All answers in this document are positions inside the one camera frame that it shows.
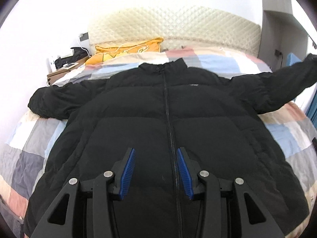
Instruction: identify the black puffer jacket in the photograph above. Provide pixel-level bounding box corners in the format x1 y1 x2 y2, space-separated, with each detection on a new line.
24 55 316 237

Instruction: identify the blue curtain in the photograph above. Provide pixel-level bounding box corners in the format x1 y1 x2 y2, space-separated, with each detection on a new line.
306 97 317 128

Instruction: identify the wooden bedside table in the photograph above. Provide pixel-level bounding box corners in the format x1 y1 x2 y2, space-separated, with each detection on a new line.
47 57 89 85

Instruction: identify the smartphone on bedside table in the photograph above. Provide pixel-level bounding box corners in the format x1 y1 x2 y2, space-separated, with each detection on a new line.
63 62 78 69

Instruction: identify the black bag on nightstand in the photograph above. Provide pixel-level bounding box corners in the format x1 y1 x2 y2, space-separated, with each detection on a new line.
54 47 90 69

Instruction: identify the yellow pillow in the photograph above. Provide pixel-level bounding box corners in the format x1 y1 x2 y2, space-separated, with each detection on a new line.
85 37 164 65

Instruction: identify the cream quilted headboard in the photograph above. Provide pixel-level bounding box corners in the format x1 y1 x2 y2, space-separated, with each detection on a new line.
88 7 261 56

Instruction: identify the wall socket panel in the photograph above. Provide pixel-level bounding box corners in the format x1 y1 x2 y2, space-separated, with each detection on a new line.
79 32 89 42

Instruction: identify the white charging cable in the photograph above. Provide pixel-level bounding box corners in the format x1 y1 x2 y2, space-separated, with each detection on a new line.
79 43 149 58

